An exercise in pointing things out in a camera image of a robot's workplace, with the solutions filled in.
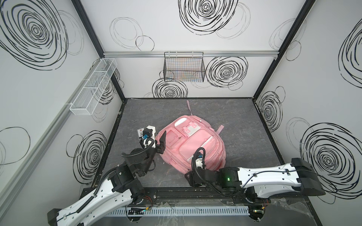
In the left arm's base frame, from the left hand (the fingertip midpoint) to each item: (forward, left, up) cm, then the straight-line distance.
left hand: (160, 131), depth 66 cm
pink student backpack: (+8, -11, -19) cm, 23 cm away
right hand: (-17, -12, -18) cm, 27 cm away
